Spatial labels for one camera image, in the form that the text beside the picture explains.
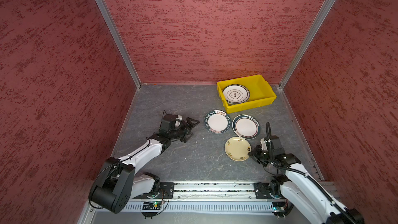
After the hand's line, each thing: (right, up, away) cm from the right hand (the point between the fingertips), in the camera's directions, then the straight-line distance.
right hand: (246, 156), depth 83 cm
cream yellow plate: (-4, +3, +5) cm, 7 cm away
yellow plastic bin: (+21, +36, +33) cm, 53 cm away
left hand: (-27, +15, 0) cm, 31 cm away
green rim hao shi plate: (-14, +17, +17) cm, 28 cm away
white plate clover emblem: (0, +35, +26) cm, 44 cm away
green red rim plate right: (+4, +14, +15) cm, 20 cm away
